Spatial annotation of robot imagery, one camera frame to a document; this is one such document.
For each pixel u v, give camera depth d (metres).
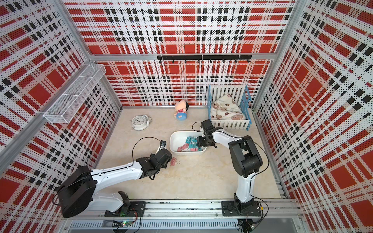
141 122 1.06
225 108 1.18
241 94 1.14
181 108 1.11
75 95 0.75
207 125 0.78
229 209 0.72
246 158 0.50
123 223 0.69
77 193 0.42
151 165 0.63
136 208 0.74
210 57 0.89
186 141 0.99
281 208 0.75
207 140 0.74
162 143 0.75
